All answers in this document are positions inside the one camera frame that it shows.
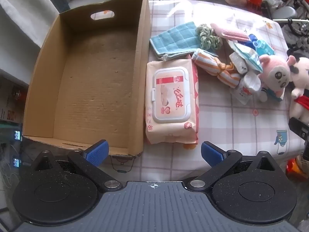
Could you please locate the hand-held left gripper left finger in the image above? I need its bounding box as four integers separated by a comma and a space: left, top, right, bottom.
31, 139, 123, 192

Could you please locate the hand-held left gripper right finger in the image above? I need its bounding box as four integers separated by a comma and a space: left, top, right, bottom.
186, 141, 278, 192

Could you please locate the pink pig plush toy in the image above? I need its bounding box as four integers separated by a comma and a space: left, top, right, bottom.
257, 54, 291, 102

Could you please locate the red print tissue packet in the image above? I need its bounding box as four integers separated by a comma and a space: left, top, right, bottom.
229, 81, 254, 105

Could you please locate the white plastic container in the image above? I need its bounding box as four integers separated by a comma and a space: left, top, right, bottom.
241, 71, 261, 92

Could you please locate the pink wet wipes pack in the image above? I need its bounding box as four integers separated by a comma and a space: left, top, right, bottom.
144, 58, 201, 149

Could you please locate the brown cardboard box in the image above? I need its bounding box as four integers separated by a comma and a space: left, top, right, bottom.
22, 0, 152, 156

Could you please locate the orange white striped towel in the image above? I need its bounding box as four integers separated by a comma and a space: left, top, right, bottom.
192, 49, 242, 89

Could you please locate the white tissue packet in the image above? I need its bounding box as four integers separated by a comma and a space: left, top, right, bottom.
229, 52, 248, 74

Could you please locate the blue white soft packet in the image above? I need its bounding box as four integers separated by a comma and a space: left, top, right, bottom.
247, 33, 276, 56

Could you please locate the green scrunchie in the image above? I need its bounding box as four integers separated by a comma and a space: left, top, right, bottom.
195, 24, 224, 50

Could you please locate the pink knitted pouch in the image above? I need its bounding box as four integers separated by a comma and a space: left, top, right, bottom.
210, 23, 250, 43

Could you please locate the light blue quilted cloth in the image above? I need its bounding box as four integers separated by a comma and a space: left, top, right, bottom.
150, 21, 219, 61

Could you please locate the pink checked tablecloth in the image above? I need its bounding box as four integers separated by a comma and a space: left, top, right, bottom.
106, 0, 307, 182

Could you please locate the orange plastic bag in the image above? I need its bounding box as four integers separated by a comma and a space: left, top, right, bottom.
286, 158, 308, 179

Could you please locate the brown printed carton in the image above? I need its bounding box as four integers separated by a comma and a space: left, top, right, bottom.
0, 77, 27, 124

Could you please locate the grey stool seat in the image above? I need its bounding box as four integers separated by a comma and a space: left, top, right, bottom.
272, 6, 297, 21

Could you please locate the black cable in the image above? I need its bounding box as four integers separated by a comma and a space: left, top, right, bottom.
110, 155, 136, 174

